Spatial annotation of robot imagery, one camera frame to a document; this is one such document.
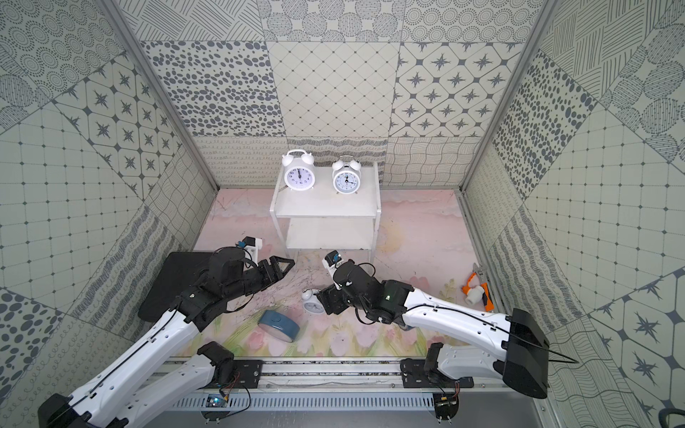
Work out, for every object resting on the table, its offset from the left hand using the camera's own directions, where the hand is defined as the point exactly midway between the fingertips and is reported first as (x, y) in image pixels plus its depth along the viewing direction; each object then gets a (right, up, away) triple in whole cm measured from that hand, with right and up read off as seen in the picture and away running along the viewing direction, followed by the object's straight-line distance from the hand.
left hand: (294, 268), depth 73 cm
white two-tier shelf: (+8, +14, -2) cm, 16 cm away
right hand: (+10, -7, +2) cm, 12 cm away
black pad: (-42, -4, +15) cm, 45 cm away
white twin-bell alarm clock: (+4, -14, +9) cm, 17 cm away
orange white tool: (+59, -11, +15) cm, 62 cm away
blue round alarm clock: (-4, -15, -1) cm, 16 cm away
